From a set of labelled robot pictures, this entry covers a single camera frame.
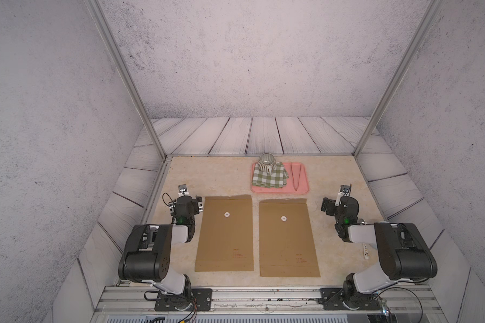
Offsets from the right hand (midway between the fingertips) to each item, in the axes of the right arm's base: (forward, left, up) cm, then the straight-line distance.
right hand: (338, 198), depth 94 cm
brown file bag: (-19, +25, -7) cm, 32 cm away
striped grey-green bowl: (+24, +32, -2) cm, 40 cm away
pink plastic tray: (+14, +16, -6) cm, 22 cm away
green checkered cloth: (+15, +27, -5) cm, 31 cm away
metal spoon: (-10, -9, -5) cm, 14 cm away
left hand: (-1, +69, +2) cm, 69 cm away
